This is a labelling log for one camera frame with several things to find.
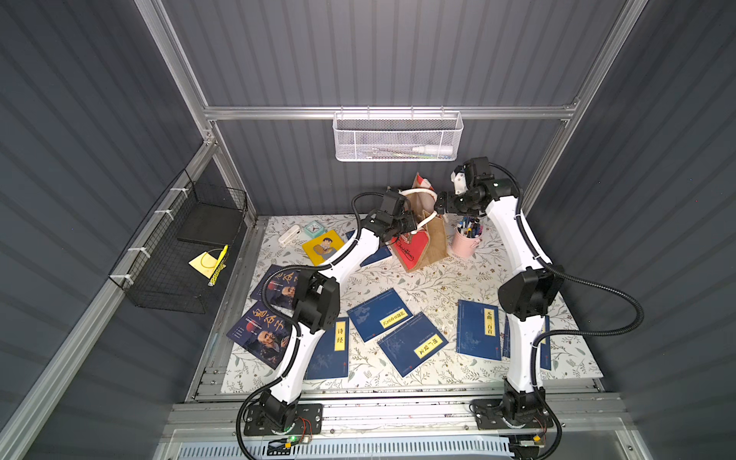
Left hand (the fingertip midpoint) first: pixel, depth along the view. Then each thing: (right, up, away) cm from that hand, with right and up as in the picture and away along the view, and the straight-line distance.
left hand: (422, 221), depth 92 cm
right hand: (+9, +5, -2) cm, 11 cm away
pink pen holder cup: (+17, -8, +11) cm, 22 cm away
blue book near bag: (-12, -11, +16) cm, 23 cm away
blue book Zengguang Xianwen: (-4, -38, -5) cm, 39 cm away
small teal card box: (-40, -2, +22) cm, 45 cm away
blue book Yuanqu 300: (+17, -35, -3) cm, 39 cm away
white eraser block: (-49, -4, +19) cm, 53 cm away
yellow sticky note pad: (-60, -13, -19) cm, 64 cm away
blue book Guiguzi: (+35, -38, -8) cm, 52 cm away
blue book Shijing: (-28, -40, -10) cm, 50 cm away
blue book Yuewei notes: (-14, -30, -1) cm, 33 cm away
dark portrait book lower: (-50, -35, -6) cm, 61 cm away
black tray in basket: (-62, -2, -12) cm, 63 cm away
